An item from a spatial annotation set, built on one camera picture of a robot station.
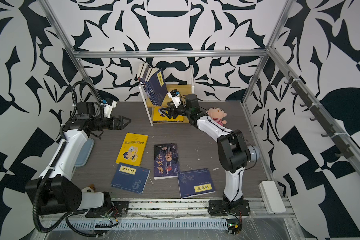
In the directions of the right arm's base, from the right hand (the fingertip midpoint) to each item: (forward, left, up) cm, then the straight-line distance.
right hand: (164, 105), depth 85 cm
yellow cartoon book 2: (-15, +22, -23) cm, 35 cm away
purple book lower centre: (-22, 0, -24) cm, 33 cm away
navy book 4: (-32, +20, -25) cm, 45 cm away
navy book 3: (-35, -16, -24) cm, 45 cm away
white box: (-43, -52, -22) cm, 71 cm away
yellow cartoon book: (+7, +7, -18) cm, 20 cm away
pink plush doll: (+9, -34, -19) cm, 40 cm away
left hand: (-9, +21, +1) cm, 23 cm away
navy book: (+5, +6, +9) cm, 12 cm away
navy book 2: (+13, +2, +2) cm, 13 cm away
